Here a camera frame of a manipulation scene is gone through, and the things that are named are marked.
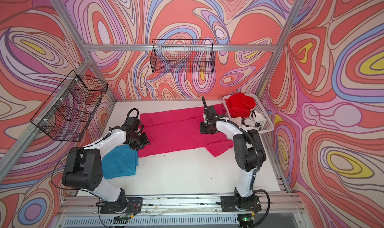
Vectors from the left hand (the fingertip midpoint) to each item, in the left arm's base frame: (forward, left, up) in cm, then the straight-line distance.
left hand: (151, 143), depth 91 cm
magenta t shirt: (+14, -10, -7) cm, 18 cm away
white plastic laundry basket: (+24, -74, +4) cm, 78 cm away
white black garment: (+16, -69, +1) cm, 71 cm away
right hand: (+7, -34, 0) cm, 34 cm away
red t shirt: (+29, -61, +3) cm, 67 cm away
